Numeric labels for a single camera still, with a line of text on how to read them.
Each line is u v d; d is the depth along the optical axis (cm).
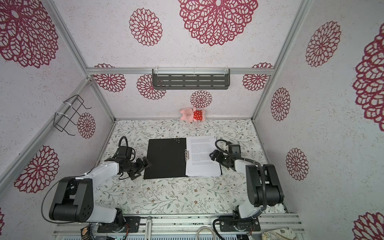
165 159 100
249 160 60
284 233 69
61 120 73
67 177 45
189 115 113
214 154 87
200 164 95
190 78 98
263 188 42
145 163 82
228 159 76
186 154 100
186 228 73
